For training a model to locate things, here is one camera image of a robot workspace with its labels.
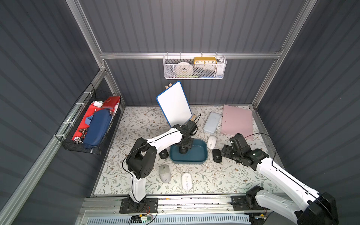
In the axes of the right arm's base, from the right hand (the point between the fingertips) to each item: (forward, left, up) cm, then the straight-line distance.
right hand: (229, 150), depth 82 cm
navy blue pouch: (+4, +70, +22) cm, 73 cm away
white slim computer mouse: (-15, +26, -8) cm, 31 cm away
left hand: (+6, +25, -5) cm, 26 cm away
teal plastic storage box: (+2, +18, -10) cm, 21 cm away
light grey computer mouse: (-12, +38, -7) cm, 41 cm away
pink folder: (+34, -15, -13) cm, 39 cm away
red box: (+2, +78, +20) cm, 81 cm away
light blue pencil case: (+29, +5, -10) cm, 31 cm away
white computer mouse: (+11, +8, -9) cm, 16 cm away
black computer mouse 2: (0, +6, -8) cm, 10 cm away
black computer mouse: (+1, +40, -9) cm, 41 cm away
